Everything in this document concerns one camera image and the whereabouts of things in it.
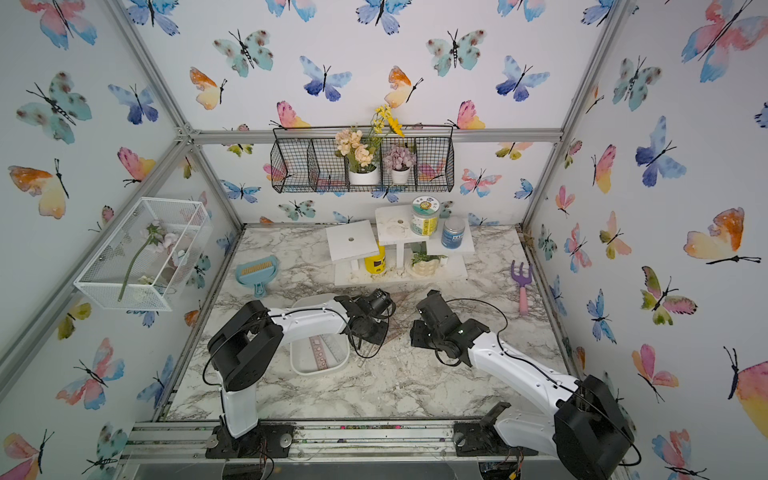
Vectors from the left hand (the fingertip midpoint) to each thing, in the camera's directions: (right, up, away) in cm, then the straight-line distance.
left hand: (385, 333), depth 92 cm
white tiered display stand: (-11, +27, +4) cm, 30 cm away
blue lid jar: (+20, +30, -3) cm, 36 cm away
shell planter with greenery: (+14, +20, +8) cm, 26 cm away
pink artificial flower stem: (-56, +28, -16) cm, 65 cm away
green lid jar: (+11, +35, -9) cm, 38 cm away
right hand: (+9, +3, -9) cm, 13 cm away
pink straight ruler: (-19, -5, -3) cm, 20 cm away
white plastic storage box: (-14, -3, -2) cm, 15 cm away
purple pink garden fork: (+48, +15, +14) cm, 52 cm away
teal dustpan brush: (-45, +17, +13) cm, 50 cm away
